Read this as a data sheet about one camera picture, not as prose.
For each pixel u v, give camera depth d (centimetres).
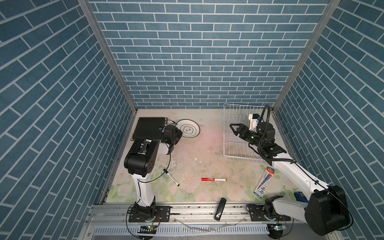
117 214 75
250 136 69
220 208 73
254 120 74
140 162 52
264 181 84
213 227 71
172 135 82
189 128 106
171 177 85
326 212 40
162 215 73
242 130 71
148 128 102
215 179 85
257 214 73
